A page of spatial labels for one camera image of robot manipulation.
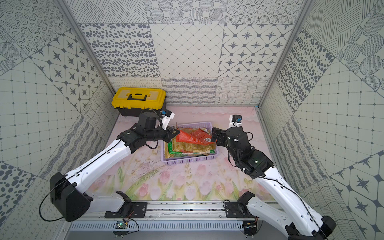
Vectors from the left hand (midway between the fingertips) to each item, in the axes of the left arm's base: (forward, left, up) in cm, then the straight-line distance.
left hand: (178, 128), depth 75 cm
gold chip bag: (-1, +4, -16) cm, 16 cm away
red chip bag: (+6, -10, -16) cm, 19 cm away
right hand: (-3, -22, +2) cm, 22 cm away
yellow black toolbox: (+30, +38, -10) cm, 50 cm away
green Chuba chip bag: (-4, -2, -20) cm, 20 cm away
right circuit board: (-38, -36, -30) cm, 60 cm away
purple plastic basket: (-8, +5, -22) cm, 24 cm away
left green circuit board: (-39, +27, -28) cm, 55 cm away
